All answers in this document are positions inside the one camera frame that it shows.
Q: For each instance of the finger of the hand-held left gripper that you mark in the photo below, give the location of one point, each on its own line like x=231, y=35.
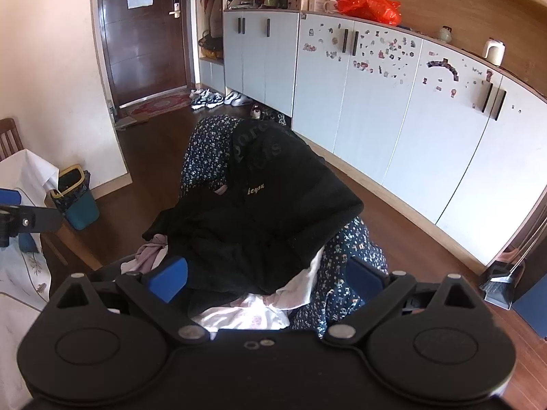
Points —
x=38, y=220

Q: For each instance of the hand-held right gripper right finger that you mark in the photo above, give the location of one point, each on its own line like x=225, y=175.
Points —
x=365, y=282

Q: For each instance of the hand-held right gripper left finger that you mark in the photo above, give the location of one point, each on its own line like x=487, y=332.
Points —
x=169, y=279

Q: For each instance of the black sweatshirt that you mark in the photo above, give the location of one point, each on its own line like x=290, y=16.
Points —
x=265, y=205

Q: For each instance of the mauve garment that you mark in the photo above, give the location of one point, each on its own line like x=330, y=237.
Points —
x=147, y=250

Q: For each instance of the teal trash bin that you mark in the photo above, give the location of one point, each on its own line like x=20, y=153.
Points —
x=81, y=209

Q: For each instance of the white garment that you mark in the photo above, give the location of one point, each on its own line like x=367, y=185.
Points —
x=299, y=286

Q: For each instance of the brown wooden chair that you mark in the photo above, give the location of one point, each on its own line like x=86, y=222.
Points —
x=8, y=139

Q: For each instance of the dark blue floral cloth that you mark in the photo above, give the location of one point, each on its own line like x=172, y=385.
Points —
x=205, y=153

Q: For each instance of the flat cardboard piece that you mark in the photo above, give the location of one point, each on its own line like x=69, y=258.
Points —
x=130, y=121

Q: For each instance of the grey dustpan with broom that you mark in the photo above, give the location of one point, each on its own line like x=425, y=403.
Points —
x=500, y=286

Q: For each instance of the long white stickered cabinet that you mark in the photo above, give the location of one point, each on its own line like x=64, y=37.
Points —
x=384, y=115

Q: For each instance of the red patterned doormat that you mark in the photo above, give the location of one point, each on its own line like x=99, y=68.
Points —
x=160, y=103

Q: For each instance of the dark grey appliance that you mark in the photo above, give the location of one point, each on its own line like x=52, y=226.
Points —
x=536, y=256

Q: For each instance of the black white sneaker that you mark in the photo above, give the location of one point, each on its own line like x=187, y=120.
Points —
x=209, y=102
x=201, y=93

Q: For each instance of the dark shoe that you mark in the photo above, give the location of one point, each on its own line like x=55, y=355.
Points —
x=275, y=118

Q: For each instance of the pink white shoe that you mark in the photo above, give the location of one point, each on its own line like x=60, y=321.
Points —
x=256, y=112

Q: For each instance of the brown wooden door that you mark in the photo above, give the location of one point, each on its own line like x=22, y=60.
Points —
x=141, y=51

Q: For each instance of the dark woven basket bag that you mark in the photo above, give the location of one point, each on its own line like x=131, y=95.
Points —
x=210, y=47

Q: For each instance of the white kettle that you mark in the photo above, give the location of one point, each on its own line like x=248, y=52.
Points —
x=493, y=53

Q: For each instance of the red plastic bag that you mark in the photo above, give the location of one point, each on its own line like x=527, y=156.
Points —
x=367, y=6

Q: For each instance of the white mug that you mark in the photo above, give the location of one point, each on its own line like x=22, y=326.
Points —
x=330, y=6

